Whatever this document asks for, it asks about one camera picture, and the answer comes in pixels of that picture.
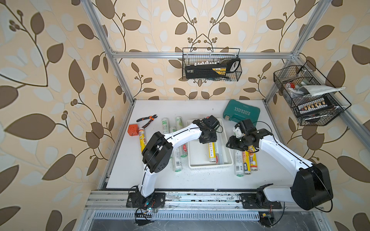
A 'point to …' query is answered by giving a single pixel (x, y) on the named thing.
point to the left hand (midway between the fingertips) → (216, 141)
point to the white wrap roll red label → (185, 148)
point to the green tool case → (236, 111)
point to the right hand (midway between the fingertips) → (229, 145)
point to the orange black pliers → (152, 117)
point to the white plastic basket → (198, 152)
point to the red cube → (133, 130)
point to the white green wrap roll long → (177, 154)
